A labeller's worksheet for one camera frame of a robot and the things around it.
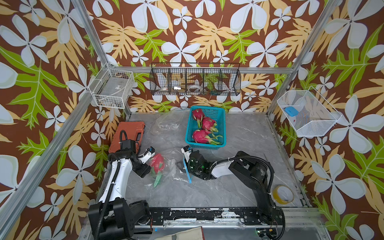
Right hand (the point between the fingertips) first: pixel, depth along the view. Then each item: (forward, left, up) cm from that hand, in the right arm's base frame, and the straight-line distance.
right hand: (176, 163), depth 91 cm
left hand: (-4, +19, +7) cm, 20 cm away
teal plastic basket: (+38, -29, +5) cm, 48 cm away
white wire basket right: (+18, -75, +25) cm, 81 cm away
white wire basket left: (+32, +37, +33) cm, 59 cm away
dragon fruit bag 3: (+32, -15, +10) cm, 37 cm away
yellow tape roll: (-18, -61, -3) cm, 63 cm away
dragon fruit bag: (-4, +9, +6) cm, 12 cm away
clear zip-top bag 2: (-3, 0, -1) cm, 3 cm away
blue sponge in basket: (+21, -68, +24) cm, 75 cm away
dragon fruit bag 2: (+25, -21, +7) cm, 34 cm away
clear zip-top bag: (+20, +5, +11) cm, 23 cm away
